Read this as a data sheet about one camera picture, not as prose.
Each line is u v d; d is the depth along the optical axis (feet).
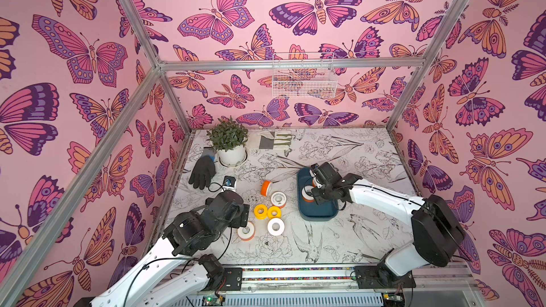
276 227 2.75
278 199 3.02
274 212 2.90
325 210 2.75
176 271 1.47
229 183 1.97
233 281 2.40
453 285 2.37
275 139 3.79
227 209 1.62
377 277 2.13
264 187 2.95
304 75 3.12
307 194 3.02
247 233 2.74
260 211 2.90
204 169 3.31
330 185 2.20
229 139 2.95
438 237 1.41
